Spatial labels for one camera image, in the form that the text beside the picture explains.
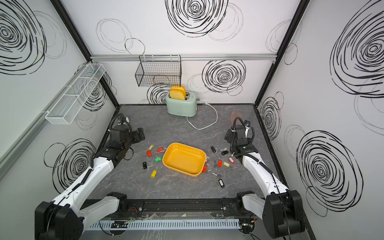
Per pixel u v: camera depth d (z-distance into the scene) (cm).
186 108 102
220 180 83
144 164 89
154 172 86
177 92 99
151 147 96
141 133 75
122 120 92
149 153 94
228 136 78
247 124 72
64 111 72
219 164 89
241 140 63
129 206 73
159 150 94
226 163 89
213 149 96
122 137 62
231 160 91
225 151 94
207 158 89
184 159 93
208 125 108
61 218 38
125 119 116
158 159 91
